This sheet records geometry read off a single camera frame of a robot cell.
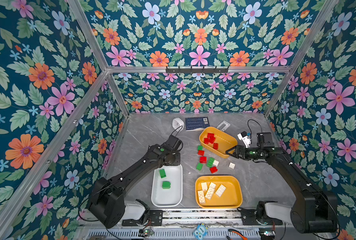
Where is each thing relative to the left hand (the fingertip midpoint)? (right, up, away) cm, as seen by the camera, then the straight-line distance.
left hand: (179, 157), depth 81 cm
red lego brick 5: (+14, -3, +10) cm, 18 cm away
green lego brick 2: (-10, -11, +6) cm, 16 cm away
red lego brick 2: (+21, +12, +24) cm, 34 cm away
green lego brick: (-8, -16, +3) cm, 18 cm away
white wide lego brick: (+23, -18, -1) cm, 29 cm away
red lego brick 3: (+23, +4, +18) cm, 30 cm away
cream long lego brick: (+12, -20, -3) cm, 24 cm away
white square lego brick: (+22, -5, +11) cm, 26 cm away
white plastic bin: (-7, -18, +1) cm, 19 cm away
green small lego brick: (+12, -7, +10) cm, 17 cm away
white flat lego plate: (+32, -7, +10) cm, 34 cm away
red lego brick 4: (+21, -9, +10) cm, 25 cm away
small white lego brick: (+14, -16, +1) cm, 22 cm away
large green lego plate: (+19, -5, +11) cm, 23 cm away
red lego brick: (+21, +9, +22) cm, 32 cm away
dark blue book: (+11, +19, +30) cm, 38 cm away
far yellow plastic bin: (+31, +7, +22) cm, 38 cm away
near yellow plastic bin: (+29, -22, 0) cm, 37 cm away
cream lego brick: (+17, -18, 0) cm, 25 cm away
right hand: (+29, +3, -1) cm, 29 cm away
